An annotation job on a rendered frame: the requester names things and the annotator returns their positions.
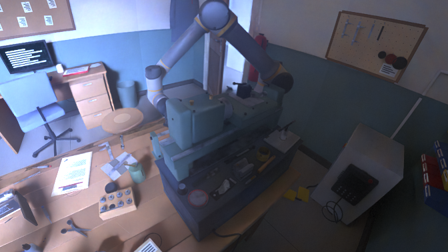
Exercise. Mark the black keypad pendant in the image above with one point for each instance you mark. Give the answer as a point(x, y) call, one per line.
point(354, 183)

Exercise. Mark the tan pegboard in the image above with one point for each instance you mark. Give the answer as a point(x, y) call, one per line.
point(364, 52)

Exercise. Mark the dark laptop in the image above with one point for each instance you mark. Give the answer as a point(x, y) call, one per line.
point(24, 208)

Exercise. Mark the black thin rod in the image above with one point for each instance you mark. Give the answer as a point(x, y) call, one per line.
point(288, 125)

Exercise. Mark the red edged paper pad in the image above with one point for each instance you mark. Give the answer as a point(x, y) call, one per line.
point(75, 70)

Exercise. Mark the small black disc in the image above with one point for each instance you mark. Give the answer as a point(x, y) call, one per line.
point(382, 54)

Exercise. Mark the yellow floor pad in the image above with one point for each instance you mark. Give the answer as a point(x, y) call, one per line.
point(290, 194)
point(303, 194)

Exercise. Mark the black monitor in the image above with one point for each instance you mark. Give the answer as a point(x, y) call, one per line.
point(26, 56)

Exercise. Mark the black puck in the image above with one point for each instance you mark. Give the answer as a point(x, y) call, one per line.
point(110, 187)

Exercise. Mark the grey lathe chuck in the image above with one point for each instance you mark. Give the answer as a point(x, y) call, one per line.
point(227, 108)

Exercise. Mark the yellow tape roll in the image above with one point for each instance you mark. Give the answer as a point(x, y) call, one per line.
point(263, 154)

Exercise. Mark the grey white cloth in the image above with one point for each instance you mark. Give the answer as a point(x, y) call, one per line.
point(117, 168)

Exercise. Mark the grey metal block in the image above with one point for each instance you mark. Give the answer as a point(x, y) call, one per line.
point(243, 168)

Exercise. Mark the blue hanging coat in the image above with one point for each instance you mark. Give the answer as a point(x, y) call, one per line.
point(182, 17)

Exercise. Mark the round wooden stool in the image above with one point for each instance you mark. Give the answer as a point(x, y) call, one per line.
point(122, 120)

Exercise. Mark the white cup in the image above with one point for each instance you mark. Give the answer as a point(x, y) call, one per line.
point(60, 68)

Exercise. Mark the blue office chair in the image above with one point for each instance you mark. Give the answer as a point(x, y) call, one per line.
point(31, 101)

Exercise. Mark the black hanging tool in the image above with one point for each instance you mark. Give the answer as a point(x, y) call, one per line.
point(380, 33)

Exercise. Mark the wooden block with collets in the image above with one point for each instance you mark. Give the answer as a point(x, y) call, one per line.
point(117, 203)

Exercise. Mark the white cabinet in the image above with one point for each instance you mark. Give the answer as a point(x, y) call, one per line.
point(374, 150)

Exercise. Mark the teal lathe body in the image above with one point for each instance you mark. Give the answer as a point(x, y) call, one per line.
point(196, 122)

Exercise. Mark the green oil can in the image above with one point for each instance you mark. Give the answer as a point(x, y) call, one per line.
point(137, 174)

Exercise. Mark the large black disc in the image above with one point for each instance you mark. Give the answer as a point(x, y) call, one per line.
point(400, 63)

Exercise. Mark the black round knob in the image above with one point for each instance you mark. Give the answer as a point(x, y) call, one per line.
point(181, 189)

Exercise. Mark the blue grey waste bin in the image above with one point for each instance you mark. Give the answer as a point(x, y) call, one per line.
point(127, 94)

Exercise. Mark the teal lever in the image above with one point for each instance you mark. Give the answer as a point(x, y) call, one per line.
point(156, 143)

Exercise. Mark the dark grey lathe tray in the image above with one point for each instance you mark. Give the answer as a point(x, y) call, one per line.
point(210, 213)

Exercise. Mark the white rag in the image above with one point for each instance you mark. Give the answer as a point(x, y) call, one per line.
point(224, 187)

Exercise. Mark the red and blue bin rack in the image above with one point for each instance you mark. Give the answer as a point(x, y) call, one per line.
point(435, 178)

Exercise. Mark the red rimmed dial gauge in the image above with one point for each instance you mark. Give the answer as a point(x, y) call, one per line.
point(198, 198)

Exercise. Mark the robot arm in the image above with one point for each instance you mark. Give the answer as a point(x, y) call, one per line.
point(182, 40)

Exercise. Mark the grey wrench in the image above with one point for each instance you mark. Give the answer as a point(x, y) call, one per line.
point(357, 33)
point(346, 28)

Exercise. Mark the red disc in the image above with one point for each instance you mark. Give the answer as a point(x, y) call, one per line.
point(390, 58)

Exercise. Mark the grey plate with white post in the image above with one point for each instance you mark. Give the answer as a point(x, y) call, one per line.
point(280, 141)

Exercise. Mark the black tool post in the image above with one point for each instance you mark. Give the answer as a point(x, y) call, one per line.
point(244, 91)

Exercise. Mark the white printed document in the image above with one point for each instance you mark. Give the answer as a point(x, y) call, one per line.
point(71, 173)

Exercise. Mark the red pen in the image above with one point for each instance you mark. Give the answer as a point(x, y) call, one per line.
point(43, 166)

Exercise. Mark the red fire extinguisher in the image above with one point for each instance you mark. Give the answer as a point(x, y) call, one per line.
point(259, 42)

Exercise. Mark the wooden desk with drawers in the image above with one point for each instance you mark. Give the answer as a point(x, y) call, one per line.
point(91, 94)

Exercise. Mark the cork notice board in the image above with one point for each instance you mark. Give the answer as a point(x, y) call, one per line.
point(38, 17)

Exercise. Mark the grey screwdriver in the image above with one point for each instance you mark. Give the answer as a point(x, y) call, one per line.
point(122, 141)
point(371, 30)

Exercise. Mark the white printed card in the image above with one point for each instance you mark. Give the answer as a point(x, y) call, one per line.
point(148, 247)

